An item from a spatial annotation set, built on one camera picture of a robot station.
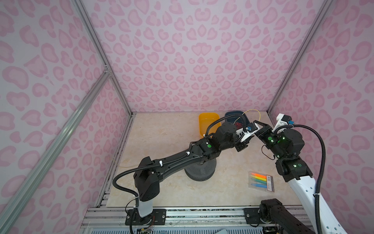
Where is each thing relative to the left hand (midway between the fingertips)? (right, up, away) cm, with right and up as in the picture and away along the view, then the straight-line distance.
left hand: (254, 131), depth 66 cm
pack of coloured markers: (+12, -30, +18) cm, 37 cm away
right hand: (0, +5, 0) cm, 5 cm away
